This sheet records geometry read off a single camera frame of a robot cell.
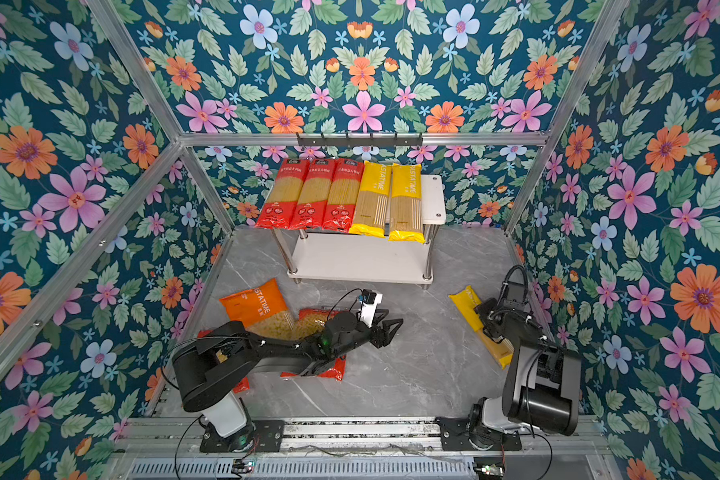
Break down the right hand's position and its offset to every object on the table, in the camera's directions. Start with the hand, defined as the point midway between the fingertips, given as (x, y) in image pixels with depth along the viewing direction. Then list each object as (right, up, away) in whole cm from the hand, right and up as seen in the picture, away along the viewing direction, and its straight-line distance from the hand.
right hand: (481, 313), depth 93 cm
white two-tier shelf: (-37, +17, +10) cm, 42 cm away
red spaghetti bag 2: (-49, +34, -17) cm, 62 cm away
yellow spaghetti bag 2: (-25, +32, -17) cm, 44 cm away
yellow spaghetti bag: (-34, +31, -18) cm, 50 cm away
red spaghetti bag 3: (-42, +35, -15) cm, 56 cm away
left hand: (-26, +3, -14) cm, 30 cm away
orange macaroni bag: (-69, +1, -1) cm, 69 cm away
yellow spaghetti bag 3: (+4, -10, -7) cm, 13 cm away
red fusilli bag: (-53, -2, -4) cm, 53 cm away
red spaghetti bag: (-58, +30, -20) cm, 68 cm away
